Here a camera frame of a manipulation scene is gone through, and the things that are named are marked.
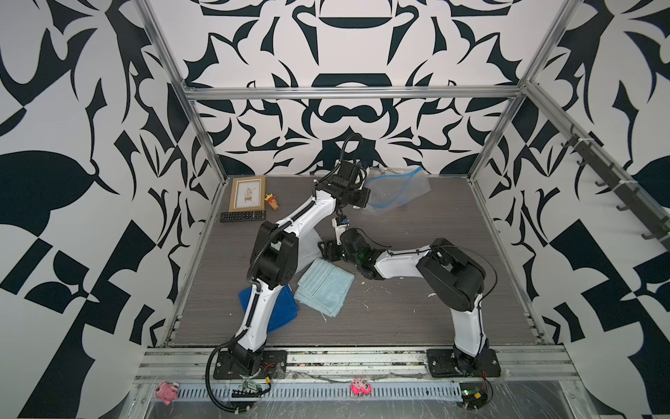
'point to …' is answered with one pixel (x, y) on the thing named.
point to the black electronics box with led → (474, 394)
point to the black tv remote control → (242, 216)
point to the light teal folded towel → (324, 287)
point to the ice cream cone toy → (272, 201)
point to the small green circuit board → (251, 388)
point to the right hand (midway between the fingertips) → (322, 239)
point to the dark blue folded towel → (285, 308)
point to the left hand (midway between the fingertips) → (363, 189)
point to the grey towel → (310, 251)
